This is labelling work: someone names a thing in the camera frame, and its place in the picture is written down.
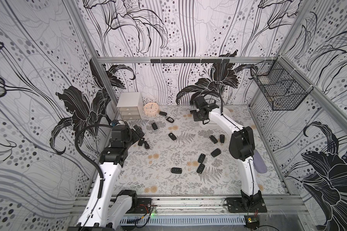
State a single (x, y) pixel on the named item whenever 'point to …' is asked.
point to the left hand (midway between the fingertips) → (137, 134)
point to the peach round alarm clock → (151, 109)
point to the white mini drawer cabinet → (130, 105)
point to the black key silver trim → (170, 120)
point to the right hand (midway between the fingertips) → (199, 115)
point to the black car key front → (178, 170)
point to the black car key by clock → (163, 113)
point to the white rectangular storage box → (227, 110)
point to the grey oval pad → (259, 162)
